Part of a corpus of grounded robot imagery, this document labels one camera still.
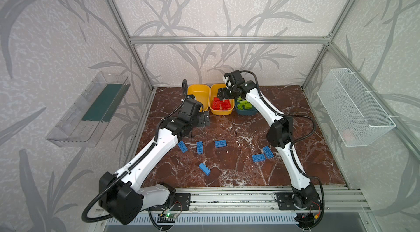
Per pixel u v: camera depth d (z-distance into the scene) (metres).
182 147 0.90
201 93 1.19
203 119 0.71
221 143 0.91
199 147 0.89
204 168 0.82
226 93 0.87
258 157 0.87
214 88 1.12
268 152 0.87
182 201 0.74
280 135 0.61
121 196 0.38
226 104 1.09
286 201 0.74
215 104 1.09
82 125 0.64
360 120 0.62
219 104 1.09
